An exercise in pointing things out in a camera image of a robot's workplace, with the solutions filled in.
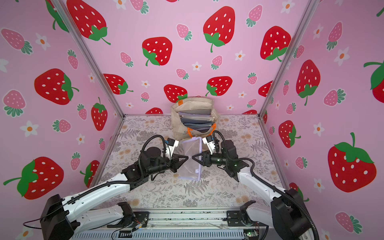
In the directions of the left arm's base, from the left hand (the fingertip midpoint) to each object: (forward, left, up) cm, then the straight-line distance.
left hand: (189, 158), depth 71 cm
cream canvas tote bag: (+27, +8, -12) cm, 30 cm away
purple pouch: (-4, -1, -6) cm, 7 cm away
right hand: (+1, -2, -3) cm, 4 cm away
